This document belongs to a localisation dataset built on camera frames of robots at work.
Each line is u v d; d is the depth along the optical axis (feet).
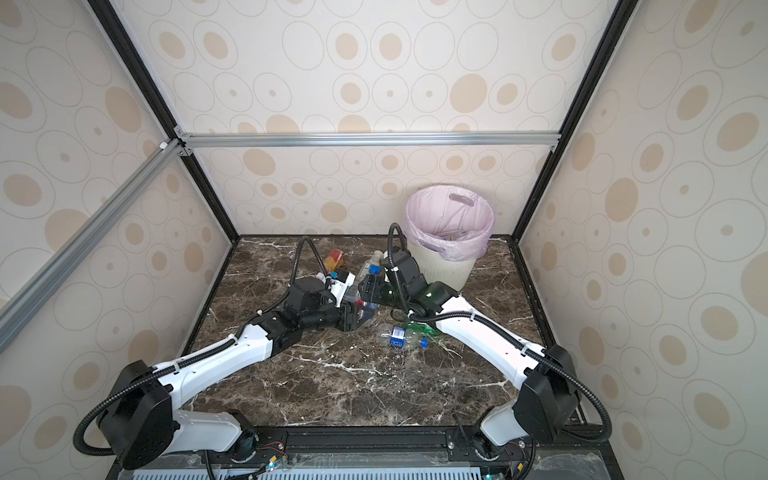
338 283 2.34
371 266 3.51
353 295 2.32
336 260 3.52
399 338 2.87
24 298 1.72
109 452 1.37
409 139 3.05
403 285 1.89
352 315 2.29
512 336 1.51
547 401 1.33
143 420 1.30
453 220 3.38
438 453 2.40
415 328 2.94
